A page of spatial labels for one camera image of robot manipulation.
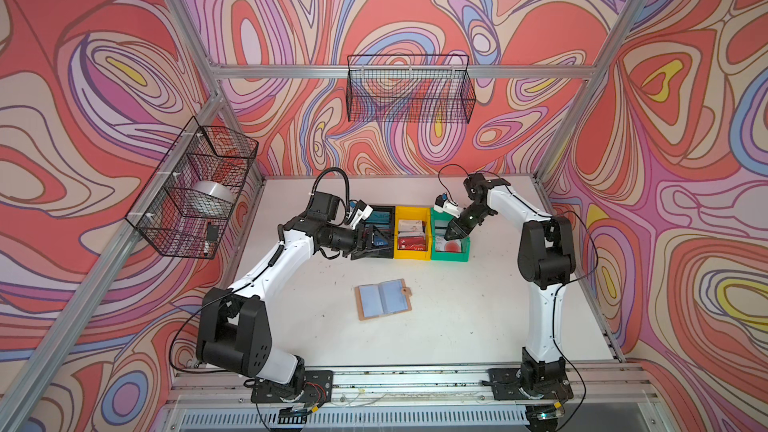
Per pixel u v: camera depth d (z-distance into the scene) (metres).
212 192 0.72
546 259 0.57
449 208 0.91
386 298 0.89
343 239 0.70
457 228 0.87
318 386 0.73
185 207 0.73
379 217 1.05
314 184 0.68
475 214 0.84
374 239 0.69
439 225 1.01
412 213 1.03
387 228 1.01
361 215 0.75
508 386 0.72
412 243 0.98
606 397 0.74
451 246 0.98
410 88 0.96
